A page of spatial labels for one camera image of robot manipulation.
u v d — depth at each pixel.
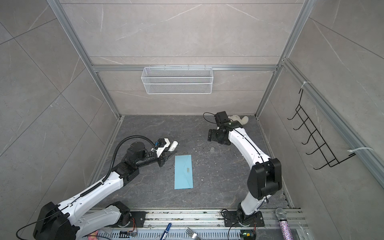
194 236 0.68
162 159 0.65
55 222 0.38
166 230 0.70
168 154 0.69
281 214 0.72
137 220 0.74
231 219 0.73
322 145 0.63
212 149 0.99
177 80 1.01
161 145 0.60
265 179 0.46
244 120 1.12
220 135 0.73
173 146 0.68
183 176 0.88
